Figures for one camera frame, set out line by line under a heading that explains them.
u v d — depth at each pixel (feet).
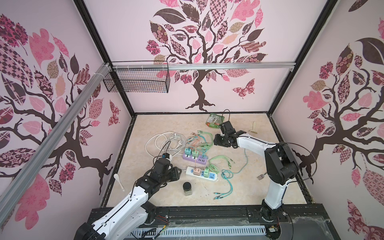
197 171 2.69
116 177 2.86
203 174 2.70
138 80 3.99
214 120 3.81
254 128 3.61
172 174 2.37
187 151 2.95
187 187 2.44
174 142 3.37
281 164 1.62
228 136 2.43
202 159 2.99
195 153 2.95
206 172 2.67
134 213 1.93
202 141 3.39
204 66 3.08
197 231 2.29
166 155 2.44
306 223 2.37
